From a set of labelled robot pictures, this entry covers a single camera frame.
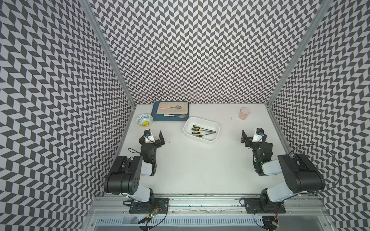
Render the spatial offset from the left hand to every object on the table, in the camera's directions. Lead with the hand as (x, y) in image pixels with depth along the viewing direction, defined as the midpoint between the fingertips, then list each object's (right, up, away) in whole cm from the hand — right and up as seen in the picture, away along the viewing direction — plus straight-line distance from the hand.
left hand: (153, 132), depth 90 cm
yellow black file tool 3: (+30, -2, +11) cm, 32 cm away
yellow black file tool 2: (+29, +1, +12) cm, 31 cm away
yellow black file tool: (+27, +3, +16) cm, 31 cm away
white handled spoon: (+17, +11, +18) cm, 27 cm away
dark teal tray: (0, +9, +21) cm, 23 cm away
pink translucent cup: (+63, +14, +15) cm, 66 cm away
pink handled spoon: (+12, +18, +29) cm, 36 cm away
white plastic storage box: (+23, +7, +13) cm, 27 cm away
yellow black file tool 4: (+31, -3, +8) cm, 32 cm away
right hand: (+61, +1, -1) cm, 61 cm away
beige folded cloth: (+18, +15, +22) cm, 32 cm away
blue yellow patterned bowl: (-12, +8, +18) cm, 23 cm away
